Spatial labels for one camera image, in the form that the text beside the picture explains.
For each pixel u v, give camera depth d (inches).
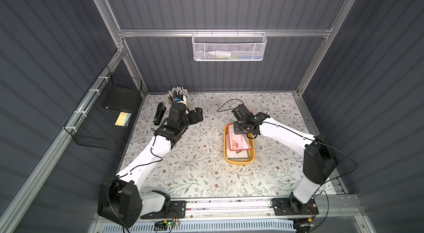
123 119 29.4
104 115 30.5
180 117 24.9
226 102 45.5
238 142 33.3
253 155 33.1
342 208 29.5
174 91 38.5
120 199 15.5
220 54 35.2
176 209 29.0
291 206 26.4
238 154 34.8
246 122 26.1
